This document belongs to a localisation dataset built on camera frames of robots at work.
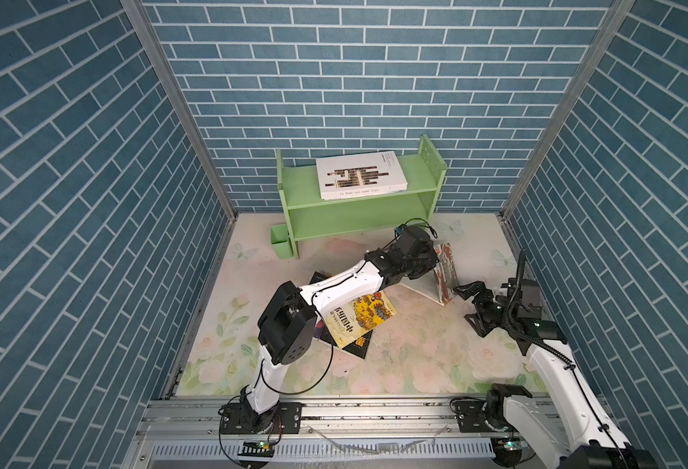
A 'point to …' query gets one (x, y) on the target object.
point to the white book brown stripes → (360, 175)
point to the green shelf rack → (307, 216)
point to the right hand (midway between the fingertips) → (462, 299)
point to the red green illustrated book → (438, 283)
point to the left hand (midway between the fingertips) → (452, 261)
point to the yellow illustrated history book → (350, 321)
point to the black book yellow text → (322, 333)
